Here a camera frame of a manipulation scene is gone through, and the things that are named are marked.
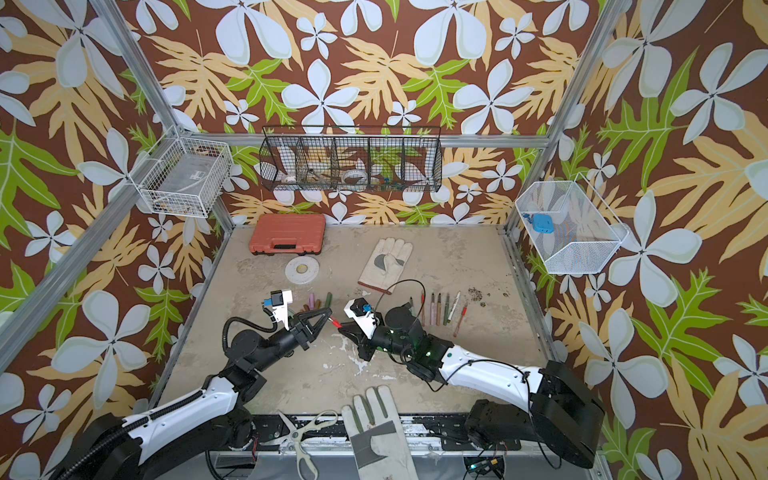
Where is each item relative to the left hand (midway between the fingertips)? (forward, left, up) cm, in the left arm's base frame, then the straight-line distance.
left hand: (326, 307), depth 71 cm
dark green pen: (+11, -35, -22) cm, 43 cm away
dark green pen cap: (+15, +4, -23) cm, 28 cm away
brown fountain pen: (+11, -33, -22) cm, 41 cm away
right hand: (-4, -4, -4) cm, 7 cm away
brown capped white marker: (+13, -38, -22) cm, 46 cm away
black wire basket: (+52, -3, +7) cm, 52 cm away
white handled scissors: (-31, +4, -22) cm, 38 cm away
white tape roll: (+29, +15, -24) cm, 41 cm away
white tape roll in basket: (+48, -4, +3) cm, 48 cm away
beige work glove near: (-27, -13, -22) cm, 37 cm away
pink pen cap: (+15, +10, -23) cm, 29 cm away
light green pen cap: (-4, +7, +3) cm, 9 cm away
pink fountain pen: (+11, -31, -22) cm, 39 cm away
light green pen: (+15, -24, -23) cm, 36 cm away
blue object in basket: (+27, -61, +3) cm, 67 cm away
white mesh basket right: (+24, -67, +4) cm, 72 cm away
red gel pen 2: (+11, -41, -23) cm, 48 cm away
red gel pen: (-3, -2, -3) cm, 5 cm away
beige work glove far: (+30, -15, -22) cm, 40 cm away
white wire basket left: (+37, +44, +10) cm, 58 cm away
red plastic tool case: (+42, +22, -19) cm, 52 cm away
